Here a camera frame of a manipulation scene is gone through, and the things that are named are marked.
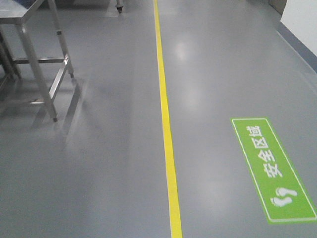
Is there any steel castor leg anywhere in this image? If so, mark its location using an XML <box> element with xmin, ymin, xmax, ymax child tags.
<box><xmin>114</xmin><ymin>0</ymin><xmax>125</xmax><ymax>14</ymax></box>

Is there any bare steel table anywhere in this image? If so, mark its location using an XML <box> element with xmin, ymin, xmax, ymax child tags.
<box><xmin>0</xmin><ymin>0</ymin><xmax>75</xmax><ymax>123</ymax></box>

